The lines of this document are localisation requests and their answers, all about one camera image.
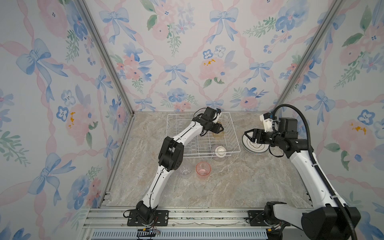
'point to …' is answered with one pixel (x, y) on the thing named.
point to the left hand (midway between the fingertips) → (219, 126)
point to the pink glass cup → (203, 170)
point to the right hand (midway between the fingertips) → (250, 132)
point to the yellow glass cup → (220, 134)
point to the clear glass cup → (185, 170)
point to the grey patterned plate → (254, 148)
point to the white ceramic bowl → (220, 152)
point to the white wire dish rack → (209, 144)
